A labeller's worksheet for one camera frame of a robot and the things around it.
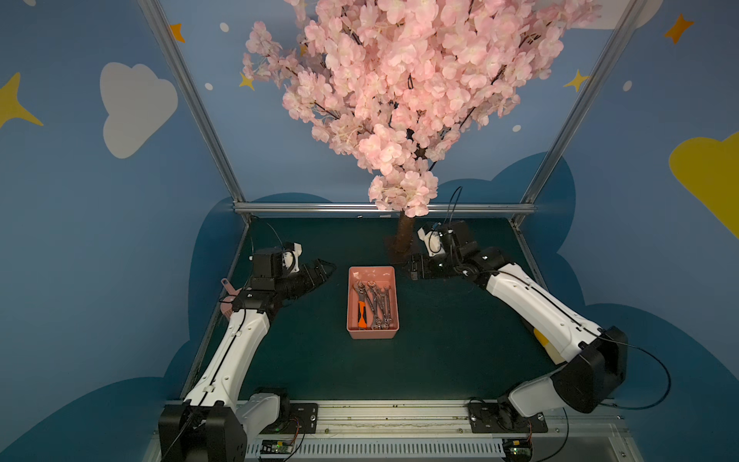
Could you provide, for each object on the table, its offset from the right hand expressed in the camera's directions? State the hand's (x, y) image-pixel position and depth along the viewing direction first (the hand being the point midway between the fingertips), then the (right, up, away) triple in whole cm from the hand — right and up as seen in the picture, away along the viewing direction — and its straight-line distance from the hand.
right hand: (415, 264), depth 80 cm
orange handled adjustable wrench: (-15, -19, +11) cm, 26 cm away
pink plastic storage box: (-8, -6, +22) cm, 24 cm away
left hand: (-25, -1, -1) cm, 25 cm away
